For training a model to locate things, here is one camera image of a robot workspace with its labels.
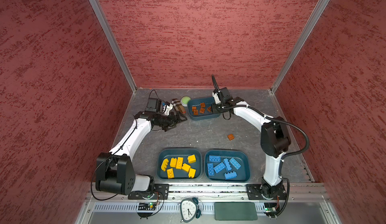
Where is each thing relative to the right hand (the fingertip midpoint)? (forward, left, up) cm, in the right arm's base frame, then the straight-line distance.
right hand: (213, 111), depth 94 cm
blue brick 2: (-37, -6, -9) cm, 38 cm away
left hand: (-13, +20, +6) cm, 24 cm away
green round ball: (+16, +20, -7) cm, 26 cm away
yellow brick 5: (-27, +14, -8) cm, 32 cm away
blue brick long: (-32, +4, -12) cm, 35 cm away
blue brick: (-32, -1, -9) cm, 33 cm away
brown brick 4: (+12, +6, -9) cm, 16 cm away
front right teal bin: (-35, -14, -10) cm, 39 cm away
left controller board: (-49, +37, -11) cm, 62 cm away
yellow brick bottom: (-35, +14, -8) cm, 38 cm away
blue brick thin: (-27, +1, -10) cm, 29 cm away
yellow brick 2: (-29, +25, -8) cm, 39 cm away
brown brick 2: (+6, +11, -8) cm, 15 cm away
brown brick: (+9, +13, -8) cm, 18 cm away
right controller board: (-51, -23, -10) cm, 57 cm away
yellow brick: (-30, +29, -8) cm, 43 cm away
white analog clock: (-51, +16, -6) cm, 54 cm away
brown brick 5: (-14, -11, -10) cm, 20 cm away
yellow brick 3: (-34, +26, -10) cm, 44 cm away
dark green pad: (-52, -6, -10) cm, 53 cm away
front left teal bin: (-24, +31, -7) cm, 40 cm away
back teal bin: (+3, +3, -9) cm, 10 cm away
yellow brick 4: (-32, +18, -8) cm, 37 cm away
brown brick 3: (+7, +7, -9) cm, 14 cm away
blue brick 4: (-29, -10, -10) cm, 32 cm away
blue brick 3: (-31, -5, -9) cm, 33 cm away
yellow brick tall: (-29, +21, -10) cm, 37 cm away
